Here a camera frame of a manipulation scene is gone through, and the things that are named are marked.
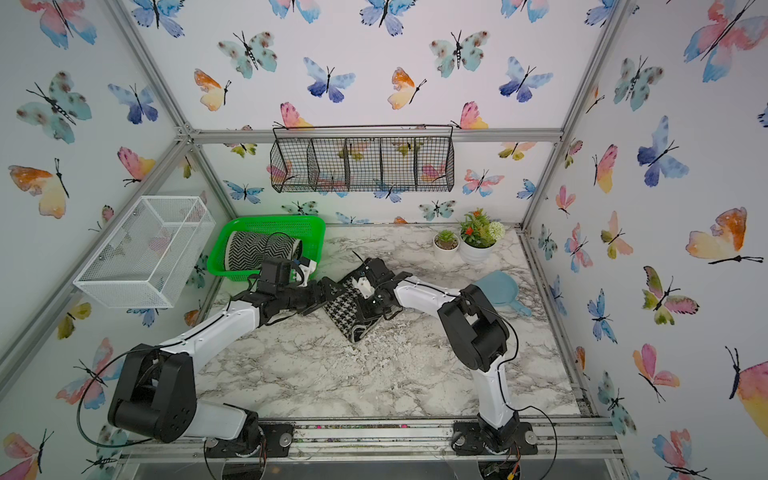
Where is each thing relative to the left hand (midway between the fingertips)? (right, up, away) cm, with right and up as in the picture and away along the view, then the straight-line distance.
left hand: (340, 292), depth 85 cm
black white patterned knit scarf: (0, -5, +5) cm, 7 cm away
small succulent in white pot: (+33, +14, +20) cm, 41 cm away
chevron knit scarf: (-34, +12, +15) cm, 39 cm away
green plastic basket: (-20, +21, +37) cm, 47 cm away
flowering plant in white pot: (+42, +17, +12) cm, 47 cm away
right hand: (+5, -7, +6) cm, 11 cm away
